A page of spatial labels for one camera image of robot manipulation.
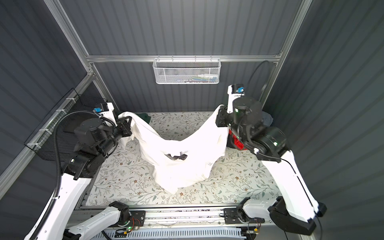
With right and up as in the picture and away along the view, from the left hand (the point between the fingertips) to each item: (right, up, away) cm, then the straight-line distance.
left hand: (130, 116), depth 63 cm
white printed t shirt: (+19, -23, +11) cm, 31 cm away
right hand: (+38, +3, -6) cm, 38 cm away
